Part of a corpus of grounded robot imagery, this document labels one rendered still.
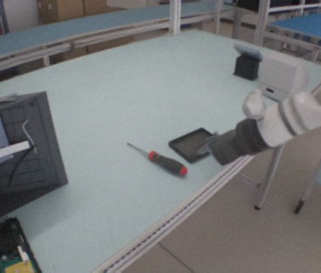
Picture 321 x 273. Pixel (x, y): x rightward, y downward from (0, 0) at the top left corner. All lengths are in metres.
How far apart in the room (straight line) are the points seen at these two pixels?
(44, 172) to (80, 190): 0.08
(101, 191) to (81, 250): 0.14
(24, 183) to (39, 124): 0.14
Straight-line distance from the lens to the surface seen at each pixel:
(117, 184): 0.55
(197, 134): 0.68
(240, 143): 0.53
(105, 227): 0.48
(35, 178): 0.56
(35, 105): 0.47
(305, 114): 0.48
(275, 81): 0.92
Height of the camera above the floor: 1.39
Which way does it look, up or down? 35 degrees down
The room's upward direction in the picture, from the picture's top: 1 degrees clockwise
